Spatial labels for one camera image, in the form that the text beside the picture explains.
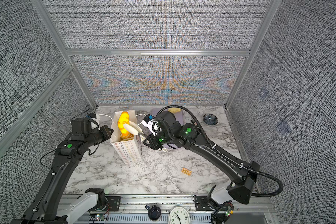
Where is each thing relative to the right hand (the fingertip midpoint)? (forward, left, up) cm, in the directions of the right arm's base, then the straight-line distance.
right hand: (146, 139), depth 66 cm
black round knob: (-26, -3, -28) cm, 38 cm away
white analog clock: (-27, -15, -25) cm, 40 cm away
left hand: (+8, +19, -3) cm, 20 cm away
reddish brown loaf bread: (+2, +10, +1) cm, 10 cm away
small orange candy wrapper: (-5, -21, -28) cm, 35 cm away
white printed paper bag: (0, +10, -11) cm, 15 cm away
